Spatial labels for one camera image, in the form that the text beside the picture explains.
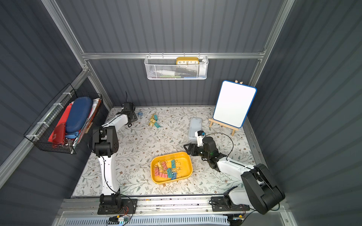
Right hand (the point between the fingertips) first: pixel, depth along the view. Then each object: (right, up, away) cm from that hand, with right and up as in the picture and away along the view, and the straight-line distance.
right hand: (191, 144), depth 86 cm
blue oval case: (-59, +18, -14) cm, 63 cm away
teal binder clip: (-11, -12, +1) cm, 16 cm away
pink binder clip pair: (-18, -14, -2) cm, 23 cm away
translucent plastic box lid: (+4, +11, +22) cm, 25 cm away
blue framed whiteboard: (+26, +25, -1) cm, 36 cm away
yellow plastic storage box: (-13, -15, +2) cm, 20 cm away
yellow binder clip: (-29, +14, +22) cm, 39 cm away
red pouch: (-63, +8, -22) cm, 67 cm away
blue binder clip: (-10, -18, -4) cm, 21 cm away
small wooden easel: (+30, +9, +11) cm, 33 cm away
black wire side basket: (-68, +19, -16) cm, 73 cm away
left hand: (-44, +18, +21) cm, 52 cm away
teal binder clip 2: (-27, +17, +26) cm, 41 cm away
